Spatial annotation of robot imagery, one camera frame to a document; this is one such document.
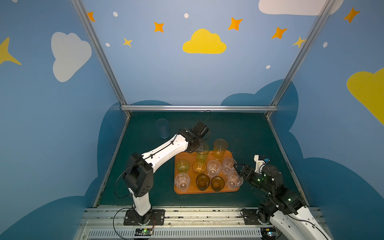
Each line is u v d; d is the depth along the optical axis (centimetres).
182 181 86
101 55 85
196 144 62
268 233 71
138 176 45
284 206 52
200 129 66
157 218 74
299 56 88
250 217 74
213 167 91
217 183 84
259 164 67
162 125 102
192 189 83
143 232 70
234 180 86
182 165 91
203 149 75
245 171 66
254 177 66
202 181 84
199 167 91
